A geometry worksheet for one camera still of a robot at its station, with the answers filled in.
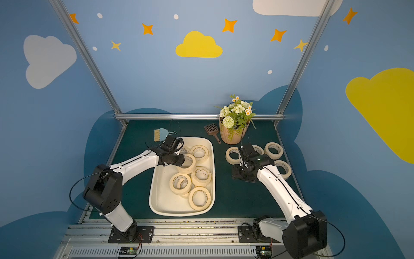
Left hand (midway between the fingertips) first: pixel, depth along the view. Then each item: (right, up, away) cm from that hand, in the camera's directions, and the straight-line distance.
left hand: (181, 157), depth 92 cm
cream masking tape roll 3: (+11, +2, +12) cm, 16 cm away
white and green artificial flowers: (+32, +24, -6) cm, 40 cm away
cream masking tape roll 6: (+11, -11, 0) cm, 16 cm away
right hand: (+31, -7, -11) cm, 34 cm away
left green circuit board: (-21, -40, -21) cm, 49 cm away
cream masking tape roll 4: (+1, +3, +9) cm, 9 cm away
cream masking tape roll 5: (+5, -6, -7) cm, 11 cm away
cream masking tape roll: (+59, +6, +14) cm, 61 cm away
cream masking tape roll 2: (+30, -3, +6) cm, 31 cm away
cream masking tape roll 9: (+10, -15, -10) cm, 21 cm away
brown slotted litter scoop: (+19, +18, +23) cm, 34 cm away
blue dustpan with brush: (-19, +13, +22) cm, 32 cm away
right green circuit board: (+41, -42, -19) cm, 62 cm away
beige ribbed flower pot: (+30, +12, +1) cm, 32 cm away
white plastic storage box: (-8, -23, -8) cm, 26 cm away
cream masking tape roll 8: (+4, -19, -9) cm, 22 cm away
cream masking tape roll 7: (0, -14, -5) cm, 15 cm away
